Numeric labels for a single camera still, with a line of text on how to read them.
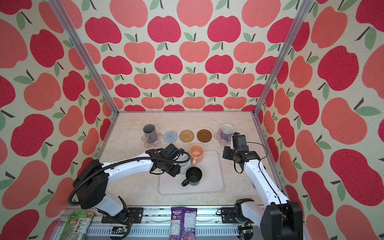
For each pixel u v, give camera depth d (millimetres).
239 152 627
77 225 705
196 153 952
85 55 870
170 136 1058
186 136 1071
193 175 854
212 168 913
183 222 703
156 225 726
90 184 443
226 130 1077
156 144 1021
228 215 735
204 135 1073
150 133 952
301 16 719
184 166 812
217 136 1065
